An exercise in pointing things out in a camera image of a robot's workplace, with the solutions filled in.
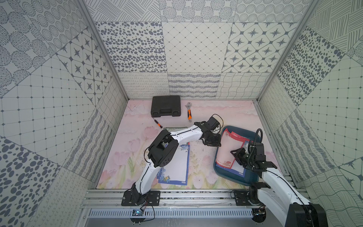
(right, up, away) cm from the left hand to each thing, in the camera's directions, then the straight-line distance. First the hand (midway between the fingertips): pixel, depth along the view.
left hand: (227, 149), depth 84 cm
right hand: (+4, -4, +3) cm, 6 cm away
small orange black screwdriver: (-46, +14, +21) cm, 53 cm away
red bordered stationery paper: (+5, +3, +9) cm, 10 cm away
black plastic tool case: (-44, +28, +30) cm, 61 cm away
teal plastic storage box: (+12, -15, -5) cm, 20 cm away
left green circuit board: (-50, -29, -12) cm, 59 cm away
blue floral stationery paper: (+6, -12, 0) cm, 13 cm away
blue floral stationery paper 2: (-31, -14, 0) cm, 34 cm away
